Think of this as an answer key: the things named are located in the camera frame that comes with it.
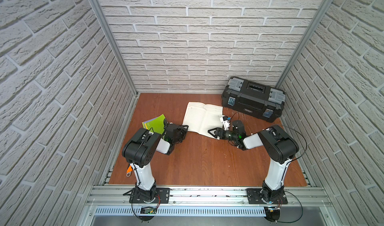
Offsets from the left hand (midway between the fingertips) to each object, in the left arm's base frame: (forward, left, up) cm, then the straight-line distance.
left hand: (191, 124), depth 95 cm
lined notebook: (+8, -7, -4) cm, 12 cm away
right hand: (-5, -14, -2) cm, 15 cm away
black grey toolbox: (+10, -46, +12) cm, 48 cm away
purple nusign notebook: (+3, +30, -5) cm, 31 cm away
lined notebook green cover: (+4, +24, -5) cm, 24 cm away
